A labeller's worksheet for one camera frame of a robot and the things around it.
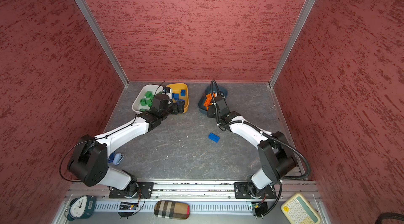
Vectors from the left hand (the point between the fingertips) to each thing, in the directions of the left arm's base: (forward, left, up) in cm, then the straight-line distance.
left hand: (177, 104), depth 88 cm
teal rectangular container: (+5, -15, -11) cm, 19 cm away
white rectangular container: (+24, +22, -13) cm, 34 cm away
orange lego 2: (+18, -19, -13) cm, 29 cm away
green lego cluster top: (+11, +27, -13) cm, 32 cm away
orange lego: (+13, -18, -14) cm, 26 cm away
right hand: (-2, -19, -3) cm, 20 cm away
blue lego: (+20, 0, -12) cm, 24 cm away
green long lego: (+5, +25, -13) cm, 28 cm away
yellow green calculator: (-48, -58, -13) cm, 77 cm away
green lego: (+19, +25, -13) cm, 33 cm away
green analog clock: (-48, +36, -11) cm, 61 cm away
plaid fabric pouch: (-48, -3, -12) cm, 50 cm away
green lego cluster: (+11, +23, -13) cm, 29 cm away
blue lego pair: (-13, -22, -15) cm, 30 cm away
